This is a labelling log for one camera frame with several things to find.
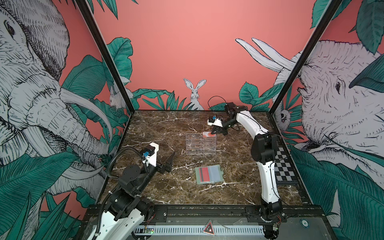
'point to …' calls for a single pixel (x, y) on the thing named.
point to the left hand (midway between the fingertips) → (165, 146)
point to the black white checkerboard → (284, 173)
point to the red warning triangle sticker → (209, 228)
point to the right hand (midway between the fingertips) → (212, 129)
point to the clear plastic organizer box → (196, 144)
